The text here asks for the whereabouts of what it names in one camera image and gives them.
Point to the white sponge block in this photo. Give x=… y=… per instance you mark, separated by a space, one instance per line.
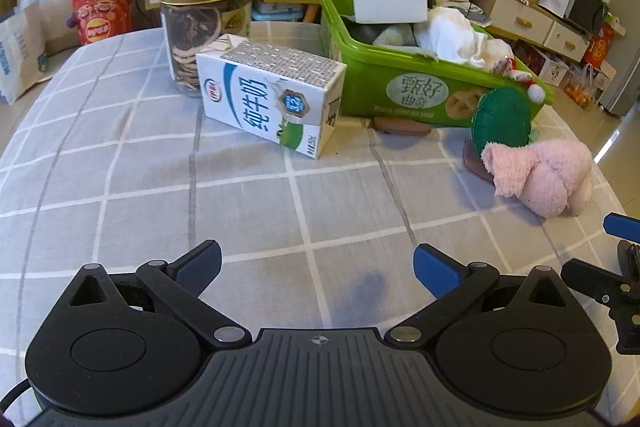
x=390 y=4

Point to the small printed carton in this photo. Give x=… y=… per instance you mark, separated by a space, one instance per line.
x=557 y=69

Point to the green towel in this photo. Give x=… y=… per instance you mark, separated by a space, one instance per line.
x=395 y=35

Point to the clear storage box blue lid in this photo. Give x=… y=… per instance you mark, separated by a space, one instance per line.
x=277 y=13

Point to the pink plush toy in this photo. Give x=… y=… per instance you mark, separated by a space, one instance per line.
x=545 y=172

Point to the red snack bag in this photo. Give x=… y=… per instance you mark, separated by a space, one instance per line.
x=100 y=12

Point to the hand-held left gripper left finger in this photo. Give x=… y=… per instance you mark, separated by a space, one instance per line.
x=200 y=263

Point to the green plastic bin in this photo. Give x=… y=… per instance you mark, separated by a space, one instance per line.
x=400 y=72

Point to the white cloth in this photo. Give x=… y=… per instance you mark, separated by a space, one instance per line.
x=452 y=39

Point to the beige doll red white outfit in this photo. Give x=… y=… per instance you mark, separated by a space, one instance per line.
x=497 y=52

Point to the red gift box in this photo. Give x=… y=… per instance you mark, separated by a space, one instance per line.
x=600 y=47

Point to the clear jar gold lid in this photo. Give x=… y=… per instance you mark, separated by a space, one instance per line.
x=200 y=32

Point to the green brown turtle plush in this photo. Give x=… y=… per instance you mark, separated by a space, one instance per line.
x=500 y=117

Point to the black microwave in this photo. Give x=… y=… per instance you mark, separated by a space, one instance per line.
x=587 y=7

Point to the white paper bag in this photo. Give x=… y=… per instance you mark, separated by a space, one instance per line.
x=20 y=52

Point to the bag of oranges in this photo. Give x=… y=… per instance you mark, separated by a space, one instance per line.
x=582 y=87

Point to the grey checked tablecloth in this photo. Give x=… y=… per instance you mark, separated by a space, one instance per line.
x=125 y=157

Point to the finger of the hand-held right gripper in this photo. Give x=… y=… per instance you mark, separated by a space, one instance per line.
x=622 y=224
x=590 y=279

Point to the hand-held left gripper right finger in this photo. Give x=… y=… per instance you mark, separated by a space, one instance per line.
x=436 y=269

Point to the white green milk carton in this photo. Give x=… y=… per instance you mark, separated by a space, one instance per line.
x=260 y=102

